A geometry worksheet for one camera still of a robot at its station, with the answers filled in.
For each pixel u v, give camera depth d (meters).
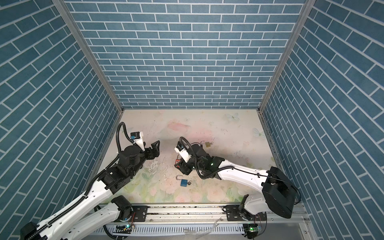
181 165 0.67
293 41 0.82
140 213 0.74
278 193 0.42
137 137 0.63
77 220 0.44
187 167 0.69
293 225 0.75
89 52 0.87
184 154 0.69
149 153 0.66
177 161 0.91
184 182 0.84
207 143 1.01
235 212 0.74
